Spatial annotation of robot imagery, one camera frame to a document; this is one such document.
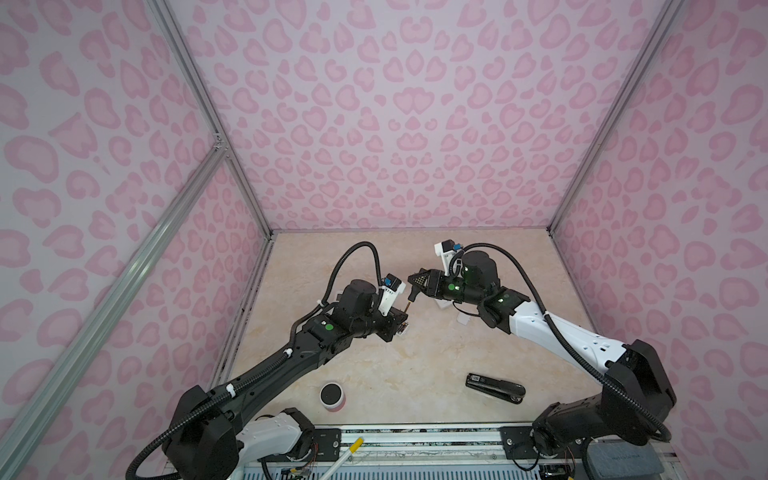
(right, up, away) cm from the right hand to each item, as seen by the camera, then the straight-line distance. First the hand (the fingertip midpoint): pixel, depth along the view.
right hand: (412, 279), depth 75 cm
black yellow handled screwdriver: (0, -4, 0) cm, 4 cm away
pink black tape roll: (-20, -30, +2) cm, 36 cm away
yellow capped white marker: (-13, -40, -1) cm, 42 cm away
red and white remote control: (-2, -17, +18) cm, 24 cm away
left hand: (-1, -8, +1) cm, 9 cm away
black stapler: (+25, -30, +5) cm, 39 cm away
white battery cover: (+11, -8, -7) cm, 16 cm away
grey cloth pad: (+47, -41, -6) cm, 63 cm away
